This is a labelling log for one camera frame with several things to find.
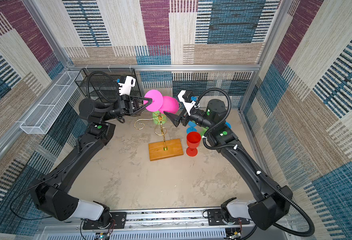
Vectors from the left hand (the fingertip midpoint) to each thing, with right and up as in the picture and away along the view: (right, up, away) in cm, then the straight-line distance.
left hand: (151, 103), depth 50 cm
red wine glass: (+18, -16, +37) cm, 44 cm away
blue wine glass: (+19, -10, +55) cm, 59 cm away
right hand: (+6, +1, +12) cm, 14 cm away
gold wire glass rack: (+1, -22, +46) cm, 51 cm away
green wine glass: (-2, -2, +25) cm, 25 cm away
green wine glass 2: (+27, -11, +58) cm, 65 cm away
